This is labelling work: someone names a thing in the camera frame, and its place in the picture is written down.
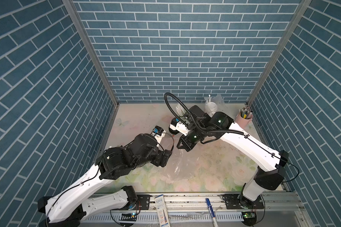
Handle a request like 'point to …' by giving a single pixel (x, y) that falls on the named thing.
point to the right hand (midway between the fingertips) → (179, 147)
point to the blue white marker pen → (212, 213)
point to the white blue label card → (163, 215)
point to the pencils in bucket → (246, 112)
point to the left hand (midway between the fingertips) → (169, 151)
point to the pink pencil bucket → (242, 122)
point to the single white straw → (209, 99)
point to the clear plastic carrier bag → (214, 105)
